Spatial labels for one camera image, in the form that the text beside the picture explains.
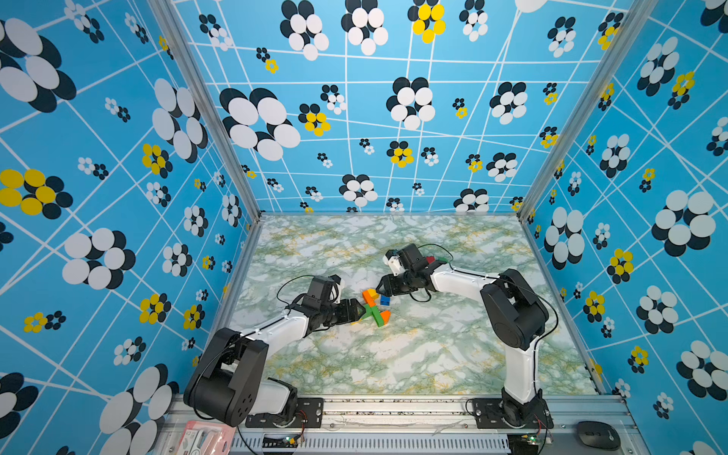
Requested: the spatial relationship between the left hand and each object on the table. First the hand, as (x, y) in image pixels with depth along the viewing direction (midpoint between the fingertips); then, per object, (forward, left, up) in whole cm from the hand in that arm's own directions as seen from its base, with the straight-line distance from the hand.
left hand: (360, 310), depth 88 cm
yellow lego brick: (+7, -4, -1) cm, 8 cm away
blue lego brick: (+5, -8, -2) cm, 10 cm away
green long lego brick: (0, -5, -1) cm, 5 cm away
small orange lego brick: (-1, -8, -3) cm, 9 cm away
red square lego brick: (+21, -25, -1) cm, 33 cm away
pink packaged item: (-33, +37, -2) cm, 50 cm away
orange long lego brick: (+5, -2, -2) cm, 6 cm away
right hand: (+9, -8, -1) cm, 12 cm away
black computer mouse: (-32, -59, -1) cm, 67 cm away
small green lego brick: (+22, -30, -2) cm, 38 cm away
